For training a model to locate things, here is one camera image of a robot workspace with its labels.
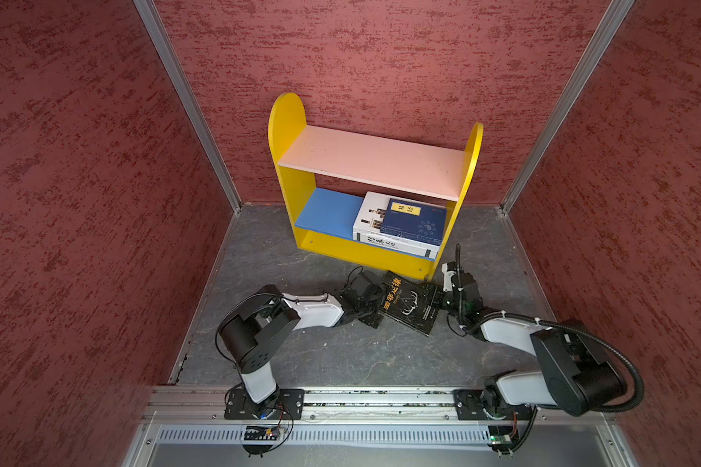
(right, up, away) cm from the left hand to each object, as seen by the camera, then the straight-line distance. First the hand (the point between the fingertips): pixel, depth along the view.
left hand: (393, 304), depth 89 cm
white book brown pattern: (-7, +27, +1) cm, 28 cm away
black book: (+7, 0, +3) cm, 8 cm away
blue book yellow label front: (+7, +26, -1) cm, 27 cm away
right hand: (+10, +3, +4) cm, 11 cm away
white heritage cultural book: (+1, +20, -3) cm, 20 cm away
